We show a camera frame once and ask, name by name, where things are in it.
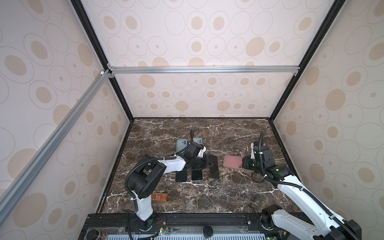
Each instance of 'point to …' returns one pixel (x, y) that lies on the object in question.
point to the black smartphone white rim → (196, 175)
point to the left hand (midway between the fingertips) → (217, 163)
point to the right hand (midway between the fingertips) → (243, 158)
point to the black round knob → (207, 231)
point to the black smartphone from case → (181, 176)
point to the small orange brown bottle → (159, 197)
